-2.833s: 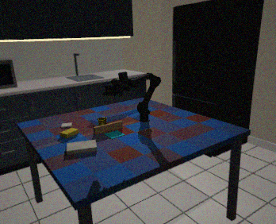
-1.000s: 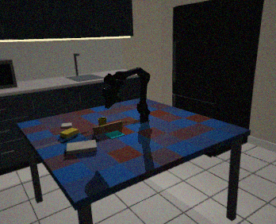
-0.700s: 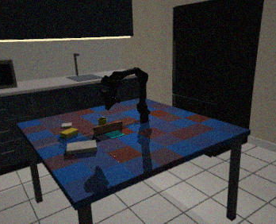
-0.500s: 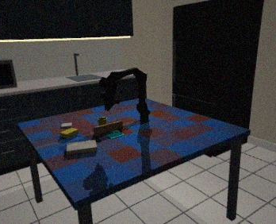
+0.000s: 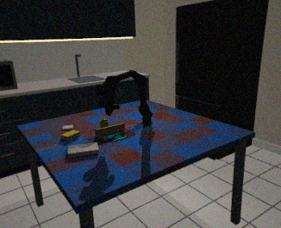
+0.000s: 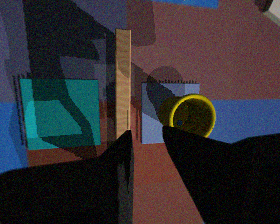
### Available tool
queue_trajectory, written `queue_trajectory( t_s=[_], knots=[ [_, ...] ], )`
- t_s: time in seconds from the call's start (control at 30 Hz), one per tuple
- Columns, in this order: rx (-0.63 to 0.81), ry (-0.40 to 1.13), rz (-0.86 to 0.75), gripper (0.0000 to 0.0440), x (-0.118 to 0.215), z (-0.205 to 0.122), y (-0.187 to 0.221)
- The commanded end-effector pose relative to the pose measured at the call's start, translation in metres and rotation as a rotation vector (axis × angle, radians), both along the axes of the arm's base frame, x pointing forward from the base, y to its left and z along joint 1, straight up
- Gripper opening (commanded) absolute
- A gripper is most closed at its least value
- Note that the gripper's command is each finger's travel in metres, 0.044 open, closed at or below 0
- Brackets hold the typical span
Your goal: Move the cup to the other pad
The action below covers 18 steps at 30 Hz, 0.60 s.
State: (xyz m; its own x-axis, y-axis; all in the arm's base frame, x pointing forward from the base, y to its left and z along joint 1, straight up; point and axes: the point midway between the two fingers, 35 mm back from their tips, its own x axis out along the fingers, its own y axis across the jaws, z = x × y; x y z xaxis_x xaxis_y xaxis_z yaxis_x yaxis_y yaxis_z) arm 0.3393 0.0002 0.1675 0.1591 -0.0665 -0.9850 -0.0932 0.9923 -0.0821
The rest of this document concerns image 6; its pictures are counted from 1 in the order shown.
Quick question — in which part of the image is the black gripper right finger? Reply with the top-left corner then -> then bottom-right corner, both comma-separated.
162,126 -> 280,224

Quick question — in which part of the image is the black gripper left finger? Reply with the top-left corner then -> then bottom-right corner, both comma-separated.
0,130 -> 134,224

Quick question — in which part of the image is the tan flat bar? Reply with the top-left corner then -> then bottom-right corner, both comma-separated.
115,28 -> 131,141

